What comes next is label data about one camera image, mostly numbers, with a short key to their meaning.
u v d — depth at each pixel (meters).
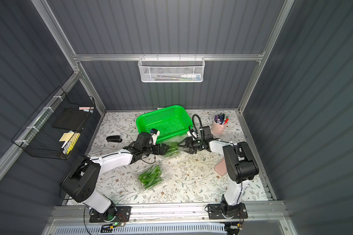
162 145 0.81
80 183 0.45
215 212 0.74
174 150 0.90
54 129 0.74
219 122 0.97
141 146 0.71
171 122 1.12
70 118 0.76
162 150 0.81
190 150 0.84
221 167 0.89
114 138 1.00
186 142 0.83
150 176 0.83
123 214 0.72
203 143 0.76
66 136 0.73
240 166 0.48
